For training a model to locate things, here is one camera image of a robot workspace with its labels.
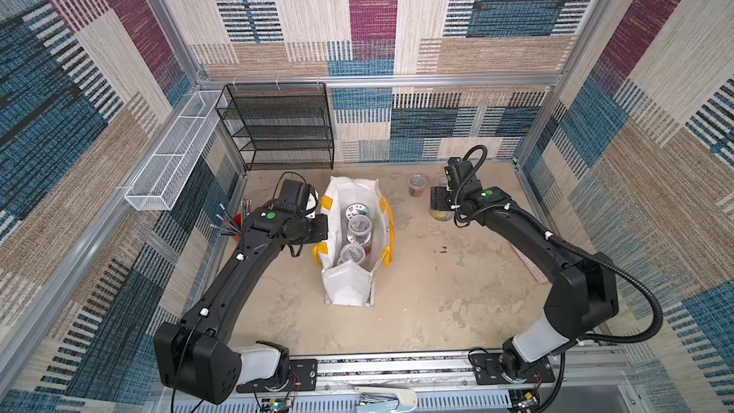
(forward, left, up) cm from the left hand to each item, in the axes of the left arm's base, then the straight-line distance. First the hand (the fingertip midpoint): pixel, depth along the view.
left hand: (326, 229), depth 79 cm
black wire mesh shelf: (+46, +21, +1) cm, 50 cm away
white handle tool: (-36, -20, -16) cm, 44 cm away
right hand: (+11, -36, -2) cm, 38 cm away
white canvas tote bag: (-11, -7, -12) cm, 18 cm away
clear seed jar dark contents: (+4, -9, -5) cm, 11 cm away
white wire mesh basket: (+6, +40, +15) cm, 43 cm away
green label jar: (+15, -7, -10) cm, 19 cm away
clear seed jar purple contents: (-4, -7, -4) cm, 9 cm away
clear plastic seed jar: (+28, -30, -14) cm, 43 cm away
